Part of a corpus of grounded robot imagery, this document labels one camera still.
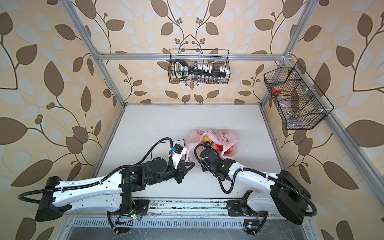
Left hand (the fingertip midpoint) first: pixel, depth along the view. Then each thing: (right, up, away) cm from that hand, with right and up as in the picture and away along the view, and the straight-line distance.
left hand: (196, 166), depth 63 cm
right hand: (+5, -4, +21) cm, 22 cm away
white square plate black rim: (-15, +7, +1) cm, 16 cm away
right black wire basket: (+52, +29, +11) cm, 61 cm away
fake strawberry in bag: (+20, +1, +28) cm, 35 cm away
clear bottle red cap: (+48, +37, +25) cm, 66 cm away
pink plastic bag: (+15, +10, +14) cm, 23 cm away
